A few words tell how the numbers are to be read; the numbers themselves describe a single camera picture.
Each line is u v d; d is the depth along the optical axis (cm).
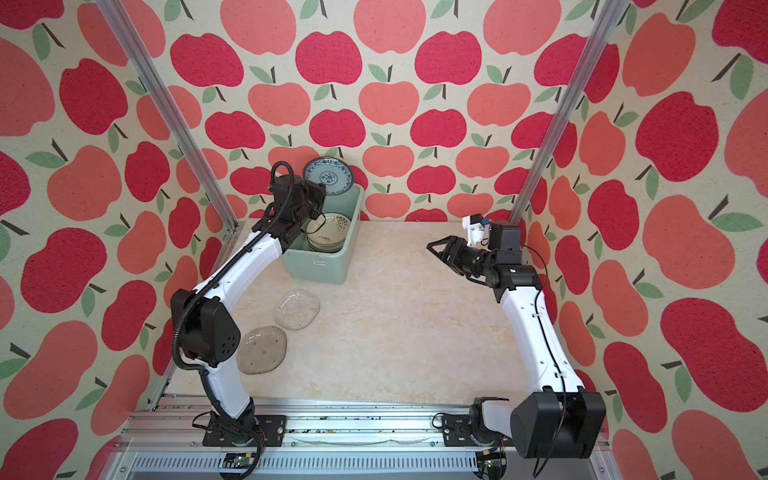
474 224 69
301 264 92
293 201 66
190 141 96
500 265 57
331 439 74
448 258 67
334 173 88
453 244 66
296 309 98
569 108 86
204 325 48
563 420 37
